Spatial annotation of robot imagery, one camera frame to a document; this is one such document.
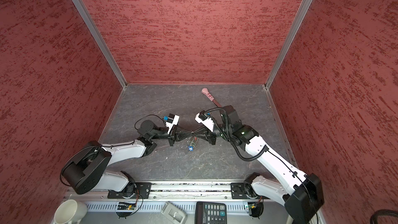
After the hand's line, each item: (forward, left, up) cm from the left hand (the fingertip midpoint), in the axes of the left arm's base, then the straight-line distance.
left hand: (192, 136), depth 70 cm
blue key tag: (-4, +1, -6) cm, 7 cm away
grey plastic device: (-28, +8, -20) cm, 35 cm away
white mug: (-28, +54, -19) cm, 64 cm away
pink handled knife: (+45, -7, -19) cm, 49 cm away
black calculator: (-28, -8, -19) cm, 34 cm away
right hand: (-1, -1, +1) cm, 2 cm away
